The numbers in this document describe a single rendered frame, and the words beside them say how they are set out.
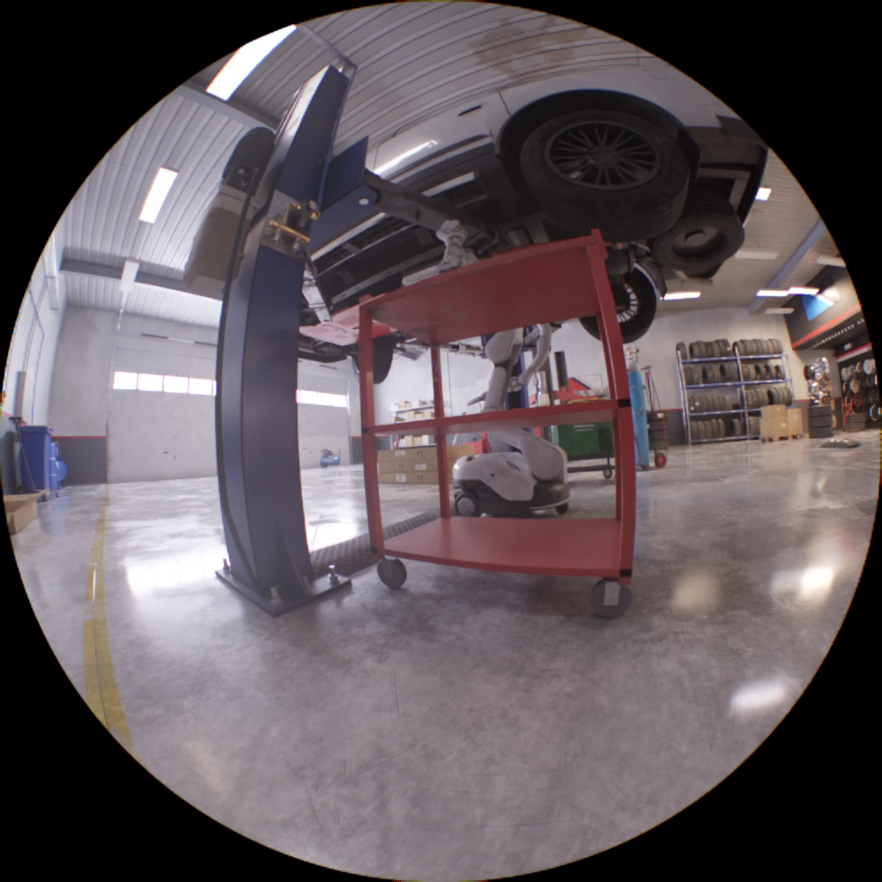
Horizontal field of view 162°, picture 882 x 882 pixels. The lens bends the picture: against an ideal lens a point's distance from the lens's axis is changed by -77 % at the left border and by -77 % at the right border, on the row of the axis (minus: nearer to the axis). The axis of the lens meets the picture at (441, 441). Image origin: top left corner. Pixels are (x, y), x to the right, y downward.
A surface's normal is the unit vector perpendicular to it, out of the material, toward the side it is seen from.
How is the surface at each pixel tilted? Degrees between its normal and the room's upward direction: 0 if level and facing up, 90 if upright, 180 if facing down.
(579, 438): 86
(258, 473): 90
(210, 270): 134
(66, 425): 90
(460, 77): 180
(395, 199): 180
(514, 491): 90
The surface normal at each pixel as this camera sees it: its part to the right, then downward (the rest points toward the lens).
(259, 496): 0.87, -0.07
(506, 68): 0.07, 1.00
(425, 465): -0.49, 0.00
